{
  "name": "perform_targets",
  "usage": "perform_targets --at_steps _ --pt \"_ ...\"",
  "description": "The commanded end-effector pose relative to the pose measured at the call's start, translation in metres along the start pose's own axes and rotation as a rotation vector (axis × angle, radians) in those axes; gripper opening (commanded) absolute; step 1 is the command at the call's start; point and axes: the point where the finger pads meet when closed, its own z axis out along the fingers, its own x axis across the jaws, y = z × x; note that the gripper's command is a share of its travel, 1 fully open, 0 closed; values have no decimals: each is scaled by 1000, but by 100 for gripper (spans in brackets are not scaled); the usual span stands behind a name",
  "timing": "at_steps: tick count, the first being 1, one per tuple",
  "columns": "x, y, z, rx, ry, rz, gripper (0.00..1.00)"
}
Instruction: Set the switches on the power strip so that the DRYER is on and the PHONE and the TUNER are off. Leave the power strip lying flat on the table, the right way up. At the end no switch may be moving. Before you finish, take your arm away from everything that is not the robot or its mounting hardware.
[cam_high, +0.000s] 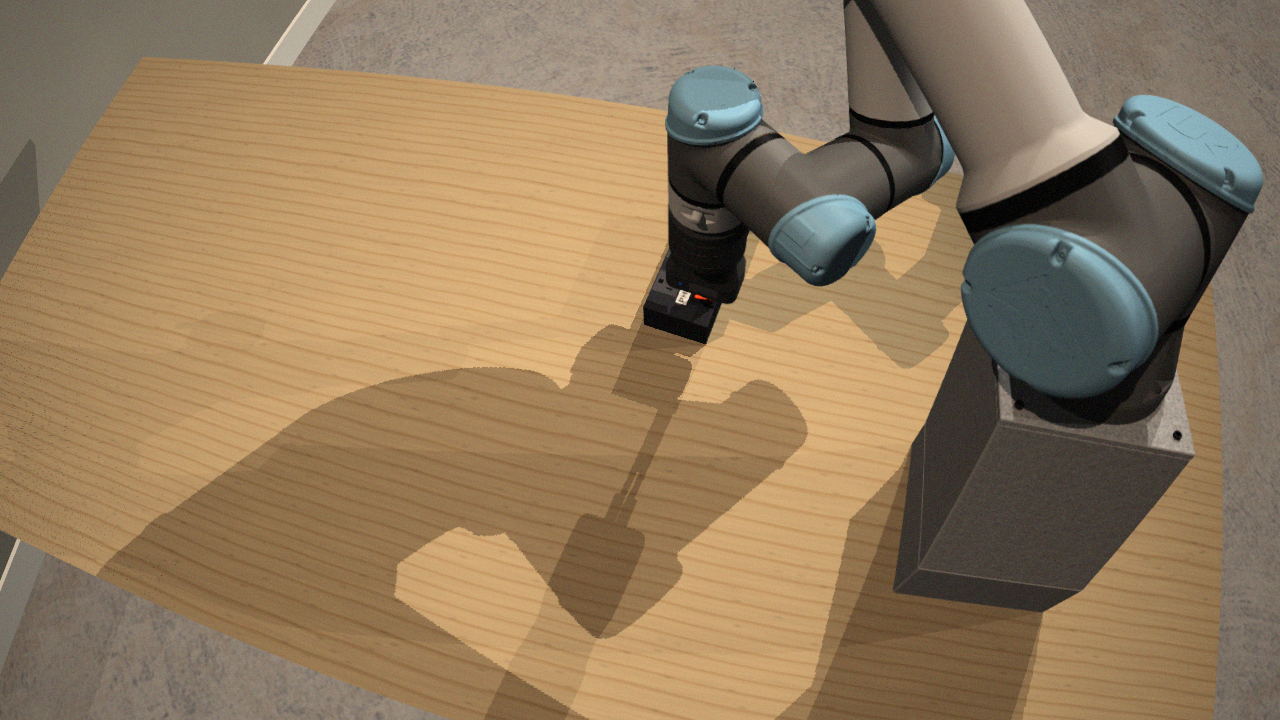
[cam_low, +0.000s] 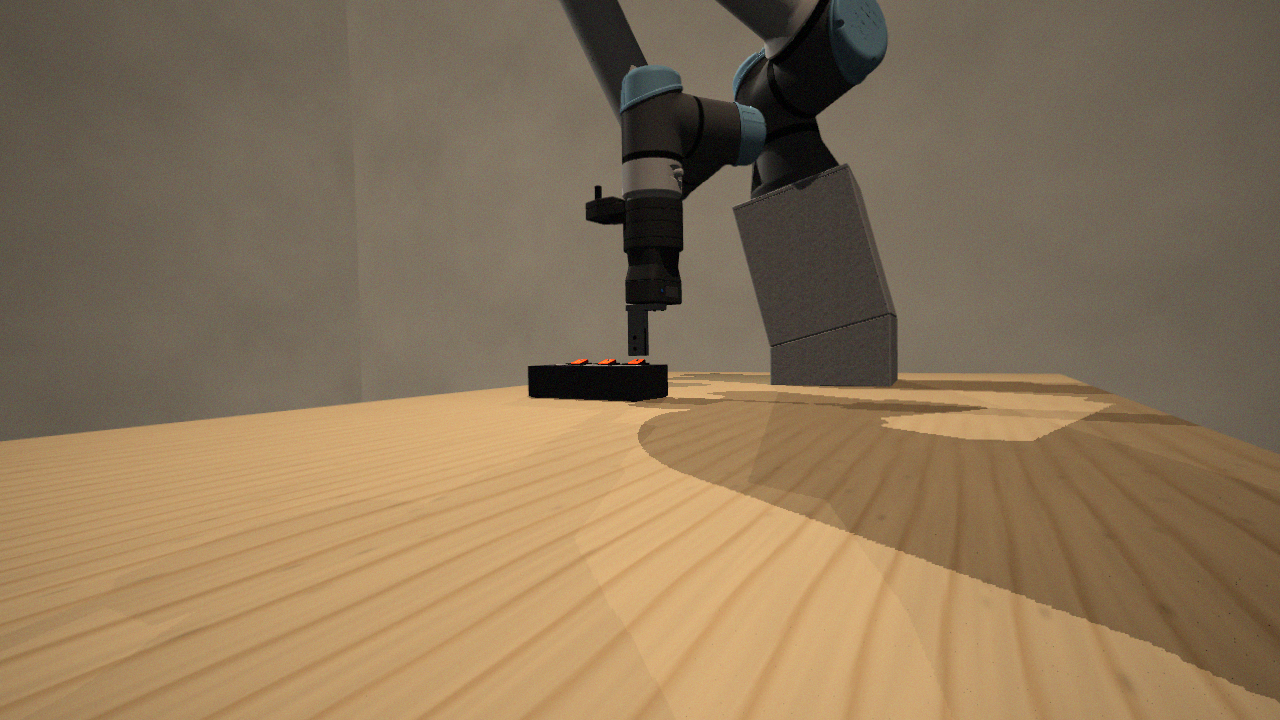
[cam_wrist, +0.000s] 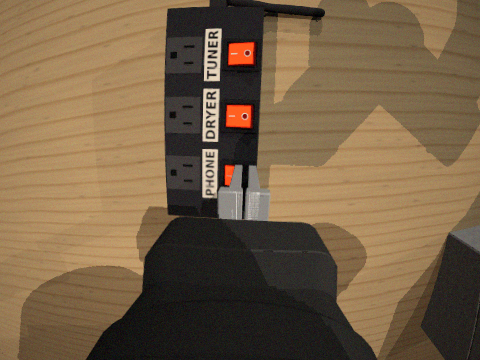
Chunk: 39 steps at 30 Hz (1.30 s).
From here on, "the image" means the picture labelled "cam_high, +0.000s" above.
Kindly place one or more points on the black power strip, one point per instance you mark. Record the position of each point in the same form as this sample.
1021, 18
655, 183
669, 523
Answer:
679, 312

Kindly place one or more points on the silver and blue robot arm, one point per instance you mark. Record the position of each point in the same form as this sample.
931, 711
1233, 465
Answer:
1077, 269

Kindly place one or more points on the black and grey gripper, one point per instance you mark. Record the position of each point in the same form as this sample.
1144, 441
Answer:
704, 253

